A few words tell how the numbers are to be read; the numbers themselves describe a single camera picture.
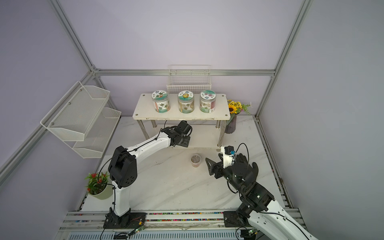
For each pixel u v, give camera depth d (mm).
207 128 1059
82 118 797
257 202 486
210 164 636
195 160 888
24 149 547
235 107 905
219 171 602
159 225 731
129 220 697
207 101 699
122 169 504
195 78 938
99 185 762
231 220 732
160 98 699
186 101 693
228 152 573
